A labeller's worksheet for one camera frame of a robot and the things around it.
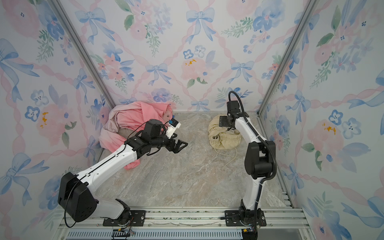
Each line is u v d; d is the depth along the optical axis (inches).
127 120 40.6
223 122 35.2
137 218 29.4
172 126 26.7
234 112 29.2
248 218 26.5
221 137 38.4
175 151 27.5
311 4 26.7
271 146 20.2
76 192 15.9
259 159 20.4
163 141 26.1
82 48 32.9
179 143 27.1
